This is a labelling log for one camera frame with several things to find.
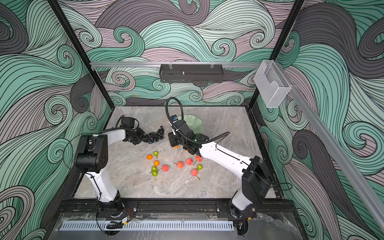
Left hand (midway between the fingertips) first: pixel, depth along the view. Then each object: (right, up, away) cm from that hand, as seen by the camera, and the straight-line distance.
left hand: (147, 134), depth 101 cm
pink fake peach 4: (+35, -13, -13) cm, 40 cm away
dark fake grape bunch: (+5, -1, -4) cm, 7 cm away
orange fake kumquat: (+23, -3, -31) cm, 38 cm away
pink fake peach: (+15, -18, -15) cm, 28 cm away
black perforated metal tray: (+31, +40, -5) cm, 51 cm away
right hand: (+19, +2, -21) cm, 29 cm away
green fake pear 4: (+35, -18, -14) cm, 42 cm away
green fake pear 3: (+10, -21, -17) cm, 29 cm away
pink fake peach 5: (+32, -20, -17) cm, 42 cm away
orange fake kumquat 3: (+9, -16, -13) cm, 23 cm away
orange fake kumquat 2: (+4, -13, -9) cm, 17 cm away
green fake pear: (+8, -11, -8) cm, 16 cm away
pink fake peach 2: (+24, -16, -14) cm, 32 cm away
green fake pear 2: (+8, -19, -15) cm, 26 cm away
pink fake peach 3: (+29, -15, -13) cm, 35 cm away
